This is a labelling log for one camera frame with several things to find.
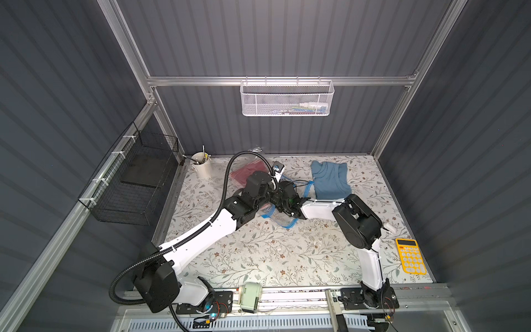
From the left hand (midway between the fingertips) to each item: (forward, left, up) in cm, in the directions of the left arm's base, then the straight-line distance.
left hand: (281, 182), depth 75 cm
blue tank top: (+21, -28, -25) cm, 43 cm away
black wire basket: (-2, +55, 0) cm, 55 cm away
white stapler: (-7, -49, -24) cm, 55 cm away
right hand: (+8, +6, -20) cm, 23 cm away
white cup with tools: (+24, +38, -15) cm, 47 cm away
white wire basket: (+69, -7, -5) cm, 69 cm away
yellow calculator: (-19, -53, -25) cm, 61 cm away
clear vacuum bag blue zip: (-7, +5, -9) cm, 12 cm away
